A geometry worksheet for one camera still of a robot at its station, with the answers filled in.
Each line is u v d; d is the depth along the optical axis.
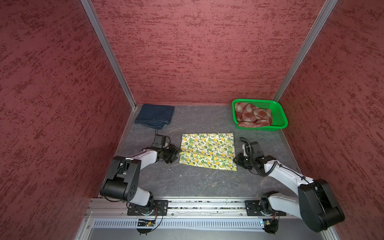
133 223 0.71
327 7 0.71
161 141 0.76
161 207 0.74
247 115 1.09
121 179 0.44
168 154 0.80
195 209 0.76
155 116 1.13
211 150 0.95
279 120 1.06
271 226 0.72
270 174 0.55
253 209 0.74
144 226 0.72
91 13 0.73
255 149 0.71
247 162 0.76
